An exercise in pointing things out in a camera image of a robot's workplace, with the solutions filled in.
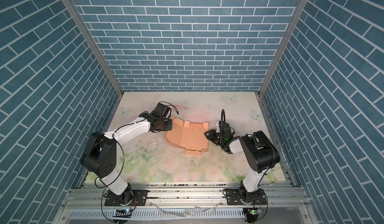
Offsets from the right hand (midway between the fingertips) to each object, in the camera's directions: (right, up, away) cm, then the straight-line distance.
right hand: (204, 132), depth 95 cm
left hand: (-21, +5, -3) cm, 22 cm away
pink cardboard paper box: (-7, -4, 0) cm, 7 cm away
